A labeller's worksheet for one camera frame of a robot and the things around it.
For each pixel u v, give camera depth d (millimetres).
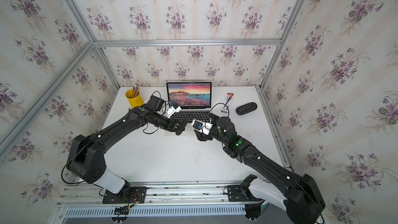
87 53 868
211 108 1053
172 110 765
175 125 720
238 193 728
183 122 782
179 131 765
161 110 701
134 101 1014
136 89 987
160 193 748
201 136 676
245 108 1041
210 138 708
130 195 718
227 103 1086
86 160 430
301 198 390
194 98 1019
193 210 701
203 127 625
